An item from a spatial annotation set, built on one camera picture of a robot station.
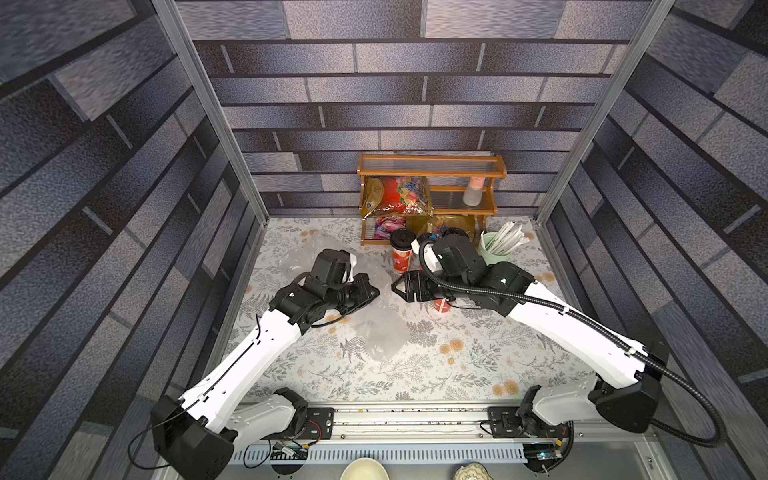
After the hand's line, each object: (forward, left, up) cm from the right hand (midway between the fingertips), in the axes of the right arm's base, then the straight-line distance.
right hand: (400, 285), depth 69 cm
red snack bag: (+39, -2, -5) cm, 39 cm away
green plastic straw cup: (+20, -28, -14) cm, 37 cm away
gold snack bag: (+39, +9, -5) cm, 40 cm away
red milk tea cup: (+6, -13, -21) cm, 25 cm away
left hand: (0, +4, -3) cm, 5 cm away
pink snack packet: (+41, +6, -23) cm, 48 cm away
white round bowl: (-34, +8, -23) cm, 42 cm away
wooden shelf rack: (+55, -19, -10) cm, 60 cm away
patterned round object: (-34, -17, -26) cm, 46 cm away
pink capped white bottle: (+44, -26, -9) cm, 52 cm away
